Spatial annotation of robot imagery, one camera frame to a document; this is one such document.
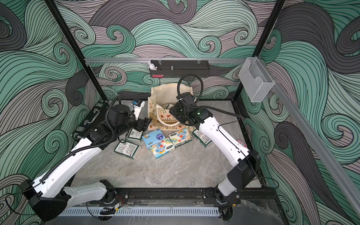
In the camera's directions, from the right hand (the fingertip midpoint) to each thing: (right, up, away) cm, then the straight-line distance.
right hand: (168, 111), depth 75 cm
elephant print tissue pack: (+7, -18, +16) cm, 25 cm away
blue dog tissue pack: (-11, -18, +14) cm, 25 cm away
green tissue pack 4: (-2, +3, +17) cm, 17 cm away
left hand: (-12, -1, -5) cm, 13 cm away
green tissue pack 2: (-24, -18, +17) cm, 35 cm away
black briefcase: (-45, -2, +9) cm, 46 cm away
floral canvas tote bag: (-6, +9, +25) cm, 27 cm away
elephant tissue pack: (-4, -23, +11) cm, 26 cm away
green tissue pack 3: (-26, -24, +10) cm, 37 cm away
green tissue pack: (+23, -20, +14) cm, 33 cm away
